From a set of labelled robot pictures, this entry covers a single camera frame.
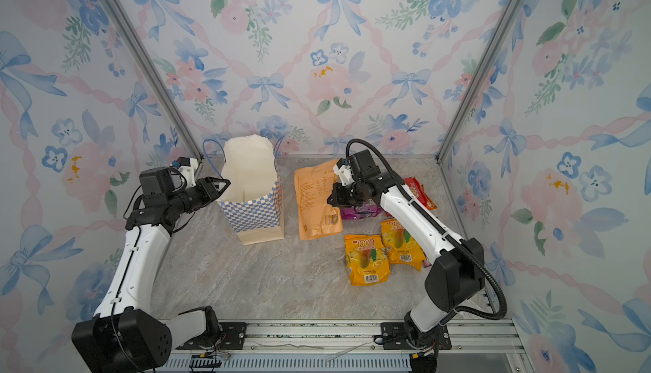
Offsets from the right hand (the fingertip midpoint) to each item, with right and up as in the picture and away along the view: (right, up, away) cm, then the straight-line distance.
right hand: (329, 200), depth 80 cm
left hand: (-31, +5, -4) cm, 31 cm away
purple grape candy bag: (+15, -5, +18) cm, 24 cm away
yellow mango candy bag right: (+25, -17, +8) cm, 32 cm away
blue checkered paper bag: (-22, 0, -7) cm, 23 cm away
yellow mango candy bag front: (+13, -20, +6) cm, 25 cm away
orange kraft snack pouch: (-4, -6, -2) cm, 7 cm away
